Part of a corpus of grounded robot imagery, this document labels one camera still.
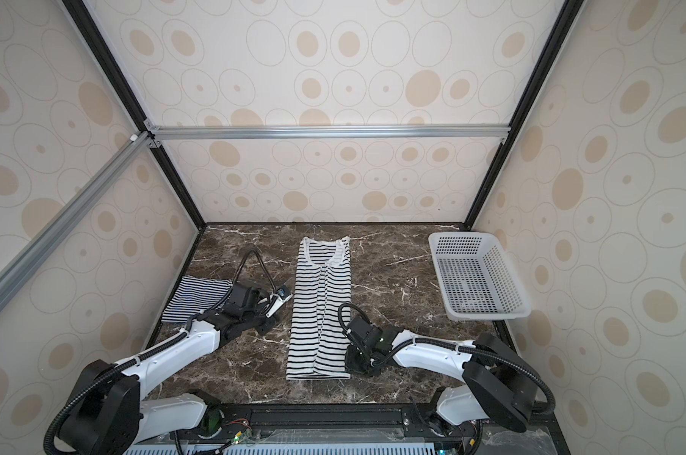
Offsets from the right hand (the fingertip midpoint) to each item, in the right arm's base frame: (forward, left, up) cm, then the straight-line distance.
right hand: (353, 368), depth 82 cm
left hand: (+14, +22, +8) cm, 28 cm away
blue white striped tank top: (+20, +55, +3) cm, 59 cm away
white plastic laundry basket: (+34, -43, -1) cm, 55 cm away
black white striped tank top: (+25, +12, 0) cm, 28 cm away
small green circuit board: (-19, +28, +1) cm, 34 cm away
